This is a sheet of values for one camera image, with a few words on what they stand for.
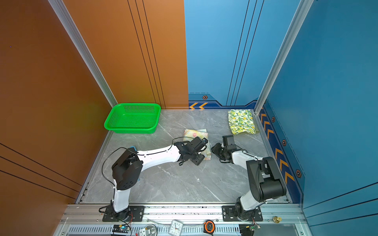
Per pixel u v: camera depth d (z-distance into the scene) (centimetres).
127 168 52
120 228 71
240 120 109
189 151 67
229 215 72
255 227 69
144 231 62
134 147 53
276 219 70
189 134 99
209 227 67
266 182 45
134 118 116
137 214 74
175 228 68
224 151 72
